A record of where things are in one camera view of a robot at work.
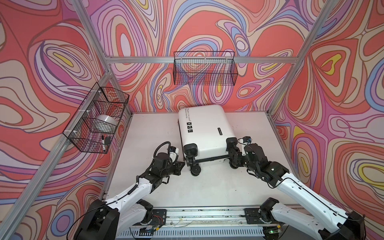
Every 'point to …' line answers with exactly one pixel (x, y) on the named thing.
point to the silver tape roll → (105, 123)
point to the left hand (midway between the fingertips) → (186, 163)
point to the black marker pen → (103, 143)
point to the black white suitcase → (206, 133)
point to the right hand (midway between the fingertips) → (235, 157)
